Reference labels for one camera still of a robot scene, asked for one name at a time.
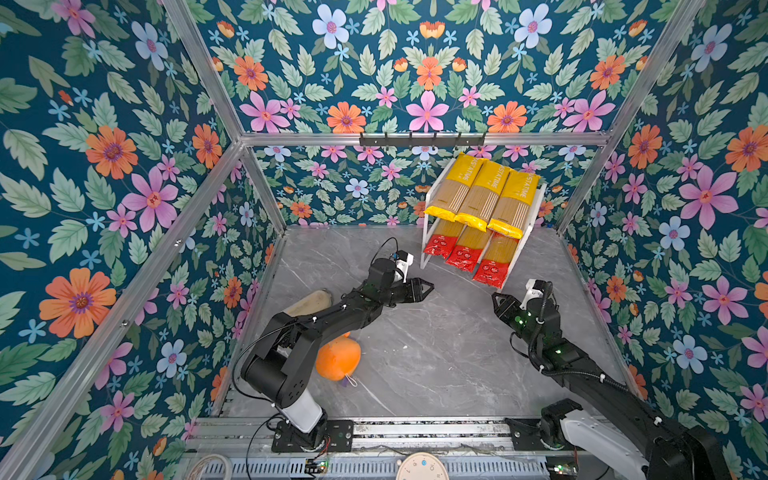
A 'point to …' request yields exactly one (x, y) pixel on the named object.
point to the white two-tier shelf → (426, 215)
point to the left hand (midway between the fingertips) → (434, 281)
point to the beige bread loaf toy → (316, 301)
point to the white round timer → (422, 466)
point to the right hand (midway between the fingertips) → (494, 295)
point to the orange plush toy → (338, 357)
